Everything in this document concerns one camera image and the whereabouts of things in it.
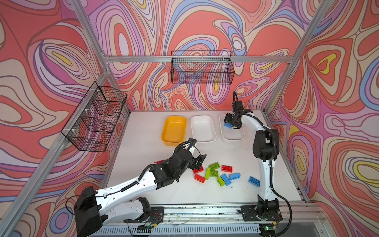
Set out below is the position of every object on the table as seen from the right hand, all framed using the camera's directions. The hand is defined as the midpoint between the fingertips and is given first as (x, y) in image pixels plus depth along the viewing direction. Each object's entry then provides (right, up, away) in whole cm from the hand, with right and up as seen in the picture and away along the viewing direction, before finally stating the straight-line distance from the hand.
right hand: (230, 124), depth 107 cm
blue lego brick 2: (+7, -33, -24) cm, 41 cm away
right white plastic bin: (-2, -7, -2) cm, 8 cm away
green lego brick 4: (-12, -33, -24) cm, 42 cm away
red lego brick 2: (-24, -32, -22) cm, 46 cm away
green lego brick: (-15, -26, -18) cm, 35 cm away
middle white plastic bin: (-20, -3, 0) cm, 20 cm away
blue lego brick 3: (-9, -32, -23) cm, 41 cm away
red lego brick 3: (-26, -29, -18) cm, 43 cm away
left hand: (-26, -14, -32) cm, 43 cm away
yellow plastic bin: (-41, -5, +2) cm, 42 cm away
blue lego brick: (-1, -1, +1) cm, 2 cm away
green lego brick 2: (-15, -30, -20) cm, 39 cm away
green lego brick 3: (-19, -29, -22) cm, 41 cm away
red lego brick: (-6, -28, -18) cm, 33 cm away
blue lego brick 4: (-4, -31, -22) cm, 38 cm away
